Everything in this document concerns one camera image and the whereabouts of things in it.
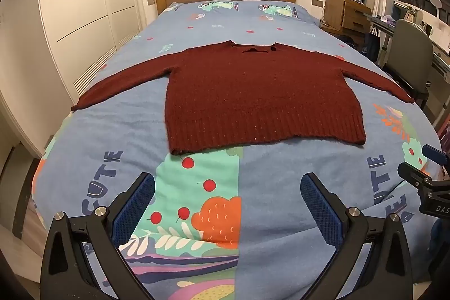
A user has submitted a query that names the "white wardrobe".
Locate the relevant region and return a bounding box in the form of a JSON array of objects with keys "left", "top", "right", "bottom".
[{"left": 37, "top": 0, "right": 141, "bottom": 100}]

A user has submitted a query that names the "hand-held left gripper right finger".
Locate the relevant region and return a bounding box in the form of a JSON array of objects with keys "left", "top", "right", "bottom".
[{"left": 300, "top": 172, "right": 413, "bottom": 300}]

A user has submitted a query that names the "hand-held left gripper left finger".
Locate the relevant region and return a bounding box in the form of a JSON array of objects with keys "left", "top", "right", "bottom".
[{"left": 40, "top": 172, "right": 156, "bottom": 300}]

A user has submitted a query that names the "wooden nightstand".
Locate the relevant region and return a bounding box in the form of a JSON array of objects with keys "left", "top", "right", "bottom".
[{"left": 321, "top": 0, "right": 372, "bottom": 35}]

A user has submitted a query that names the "dark bag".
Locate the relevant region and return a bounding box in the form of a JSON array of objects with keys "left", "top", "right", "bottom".
[{"left": 362, "top": 33, "right": 382, "bottom": 58}]

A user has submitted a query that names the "grey-green chair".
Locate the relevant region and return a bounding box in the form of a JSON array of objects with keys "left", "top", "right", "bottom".
[{"left": 381, "top": 19, "right": 435, "bottom": 107}]

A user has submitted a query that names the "desk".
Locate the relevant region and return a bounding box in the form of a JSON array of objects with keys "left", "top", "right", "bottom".
[{"left": 366, "top": 10, "right": 450, "bottom": 83}]

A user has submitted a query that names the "dark red knitted sweater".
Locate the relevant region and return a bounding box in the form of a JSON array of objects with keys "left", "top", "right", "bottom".
[{"left": 70, "top": 41, "right": 416, "bottom": 156}]

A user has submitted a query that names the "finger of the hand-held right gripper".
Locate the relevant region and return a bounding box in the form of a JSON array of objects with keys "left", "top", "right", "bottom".
[
  {"left": 422, "top": 145, "right": 447, "bottom": 165},
  {"left": 397, "top": 162, "right": 434, "bottom": 188}
]

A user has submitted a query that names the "white desk lamp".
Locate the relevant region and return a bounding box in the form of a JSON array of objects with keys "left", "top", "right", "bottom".
[{"left": 429, "top": 0, "right": 444, "bottom": 19}]

